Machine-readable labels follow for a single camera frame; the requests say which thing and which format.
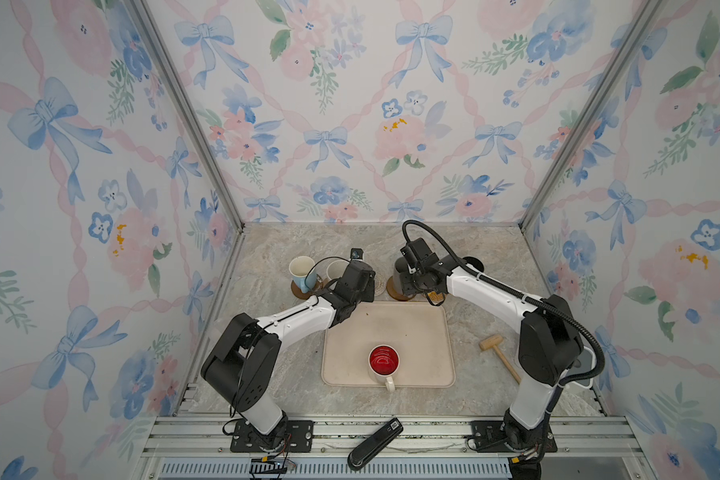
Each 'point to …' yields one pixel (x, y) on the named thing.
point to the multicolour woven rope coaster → (379, 285)
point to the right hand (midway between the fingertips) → (410, 280)
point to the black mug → (476, 263)
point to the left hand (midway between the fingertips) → (367, 277)
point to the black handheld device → (374, 443)
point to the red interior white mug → (384, 361)
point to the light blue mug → (303, 272)
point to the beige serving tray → (422, 334)
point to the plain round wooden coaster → (390, 286)
